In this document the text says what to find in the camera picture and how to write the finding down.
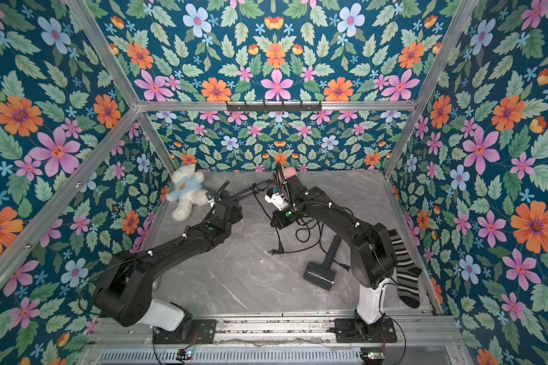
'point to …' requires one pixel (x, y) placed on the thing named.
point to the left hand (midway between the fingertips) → (232, 206)
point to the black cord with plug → (344, 266)
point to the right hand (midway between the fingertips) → (279, 218)
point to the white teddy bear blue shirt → (187, 189)
